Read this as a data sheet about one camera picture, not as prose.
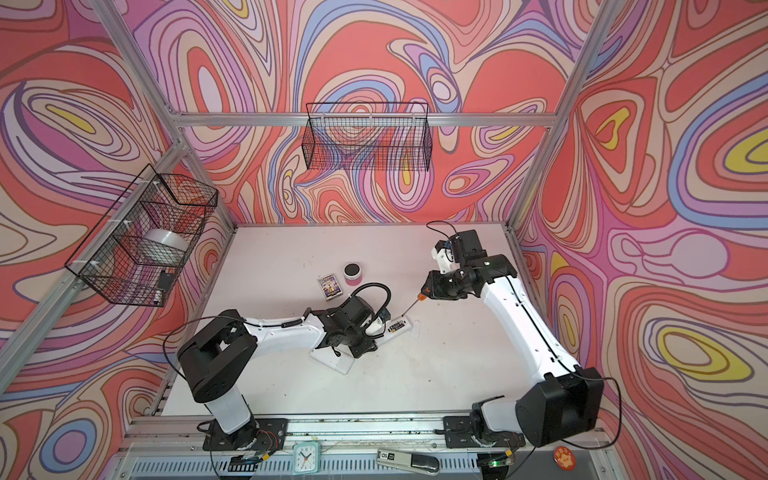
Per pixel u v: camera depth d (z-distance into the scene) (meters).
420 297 0.78
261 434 0.73
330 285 1.00
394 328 0.91
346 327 0.70
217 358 0.47
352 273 0.99
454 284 0.64
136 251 0.74
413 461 0.66
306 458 0.69
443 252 0.71
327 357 0.86
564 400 0.39
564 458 0.70
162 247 0.70
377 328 0.80
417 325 0.93
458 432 0.73
